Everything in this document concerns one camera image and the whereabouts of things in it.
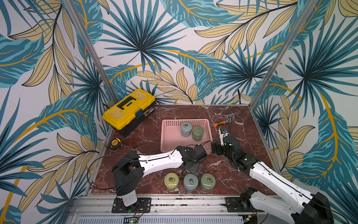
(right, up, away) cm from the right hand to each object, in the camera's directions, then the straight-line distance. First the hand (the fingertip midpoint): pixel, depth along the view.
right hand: (219, 140), depth 82 cm
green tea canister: (-11, +4, +11) cm, 16 cm away
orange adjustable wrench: (+14, +11, +26) cm, 32 cm away
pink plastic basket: (-30, -1, +19) cm, 35 cm away
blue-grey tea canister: (-18, -20, -9) cm, 28 cm away
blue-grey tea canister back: (-19, +5, +15) cm, 25 cm away
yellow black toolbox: (-59, +14, +8) cm, 61 cm away
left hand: (-17, -16, -1) cm, 23 cm away
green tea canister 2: (-9, -20, -9) cm, 24 cm away
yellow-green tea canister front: (-28, -20, -9) cm, 35 cm away
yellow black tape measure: (-66, -4, +11) cm, 67 cm away
